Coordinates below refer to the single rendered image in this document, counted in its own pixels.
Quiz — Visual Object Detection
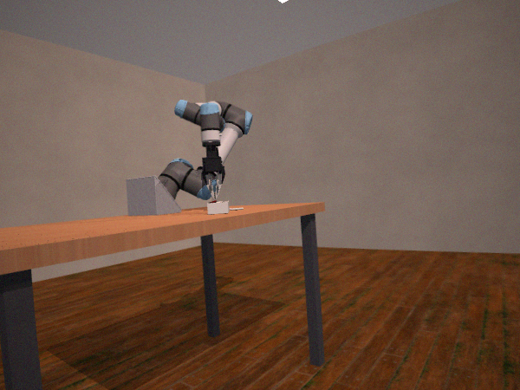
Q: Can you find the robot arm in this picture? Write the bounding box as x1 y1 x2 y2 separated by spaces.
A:
158 100 253 200

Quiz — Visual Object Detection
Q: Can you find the white power strip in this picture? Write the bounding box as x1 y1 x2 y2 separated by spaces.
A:
207 200 244 215

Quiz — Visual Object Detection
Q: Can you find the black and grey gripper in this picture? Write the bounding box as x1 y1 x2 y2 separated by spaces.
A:
202 141 225 199

